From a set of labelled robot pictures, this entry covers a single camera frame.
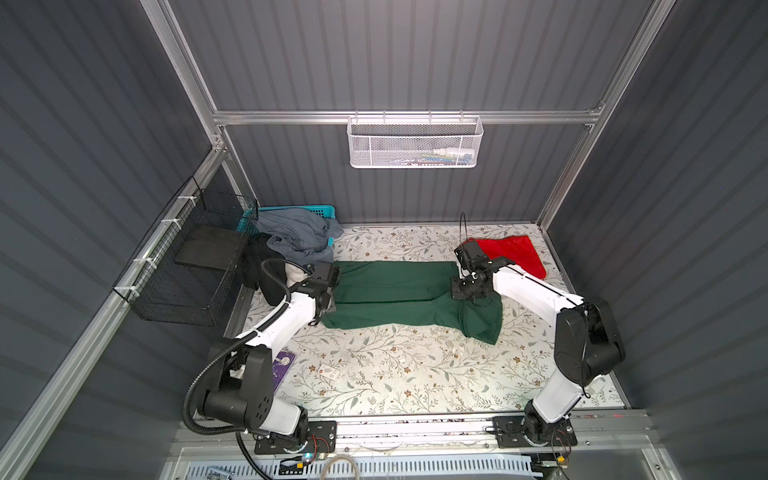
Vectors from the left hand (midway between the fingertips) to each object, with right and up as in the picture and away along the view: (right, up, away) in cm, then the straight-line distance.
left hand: (315, 304), depth 89 cm
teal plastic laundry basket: (-26, +25, +13) cm, 39 cm away
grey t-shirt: (-11, +22, +20) cm, 32 cm away
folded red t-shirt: (+70, +17, +20) cm, 75 cm away
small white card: (+5, -18, -6) cm, 20 cm away
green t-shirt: (+30, +1, +14) cm, 33 cm away
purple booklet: (-8, -17, -6) cm, 20 cm away
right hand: (+45, +3, +3) cm, 45 cm away
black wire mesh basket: (-27, +10, -17) cm, 33 cm away
